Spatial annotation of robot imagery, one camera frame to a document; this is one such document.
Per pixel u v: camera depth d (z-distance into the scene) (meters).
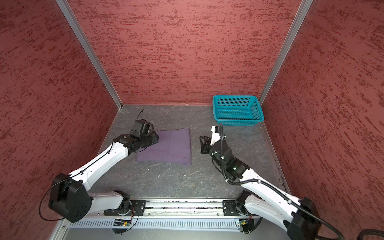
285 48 0.87
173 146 0.95
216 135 0.65
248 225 0.71
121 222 0.72
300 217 0.39
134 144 0.58
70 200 0.40
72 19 0.75
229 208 0.74
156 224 0.77
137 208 0.74
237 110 1.18
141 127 0.64
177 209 0.76
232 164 0.57
